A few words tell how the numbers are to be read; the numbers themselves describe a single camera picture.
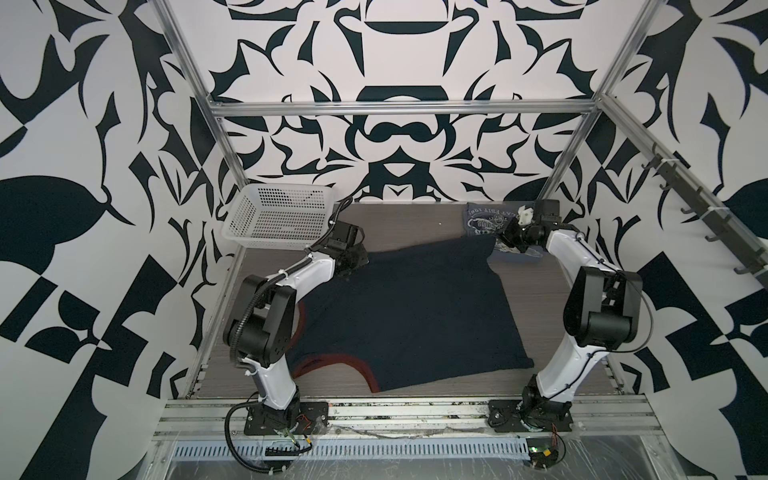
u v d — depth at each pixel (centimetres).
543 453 71
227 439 68
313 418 74
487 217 112
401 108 92
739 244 54
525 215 88
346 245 74
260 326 48
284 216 115
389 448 71
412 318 92
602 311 50
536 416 69
